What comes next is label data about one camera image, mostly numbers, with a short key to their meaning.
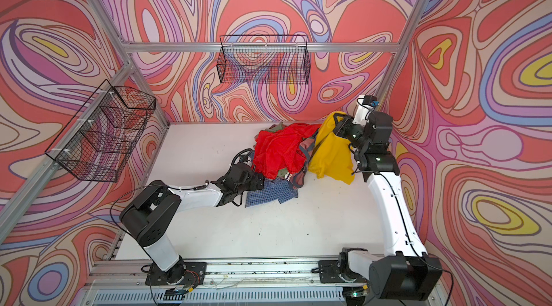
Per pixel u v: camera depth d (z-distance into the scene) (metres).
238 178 0.72
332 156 0.84
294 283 0.72
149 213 0.47
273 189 0.93
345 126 0.62
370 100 0.59
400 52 0.89
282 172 0.90
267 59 0.96
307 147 0.84
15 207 0.51
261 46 0.88
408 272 0.39
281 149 0.88
